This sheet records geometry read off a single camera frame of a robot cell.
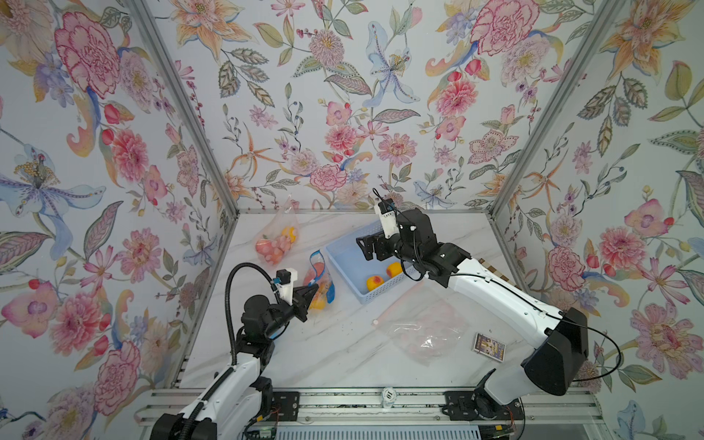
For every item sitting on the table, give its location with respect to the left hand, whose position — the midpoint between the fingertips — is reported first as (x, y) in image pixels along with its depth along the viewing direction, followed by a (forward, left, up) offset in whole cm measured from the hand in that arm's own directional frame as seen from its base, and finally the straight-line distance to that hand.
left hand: (320, 287), depth 78 cm
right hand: (+12, -14, +11) cm, 21 cm away
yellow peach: (+29, +14, -11) cm, 34 cm away
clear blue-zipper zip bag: (+5, -1, -6) cm, 8 cm away
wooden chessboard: (+15, -61, -15) cm, 65 cm away
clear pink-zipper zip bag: (+25, +17, -8) cm, 31 cm away
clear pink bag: (-5, -33, -16) cm, 37 cm away
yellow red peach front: (+8, -17, -12) cm, 22 cm away
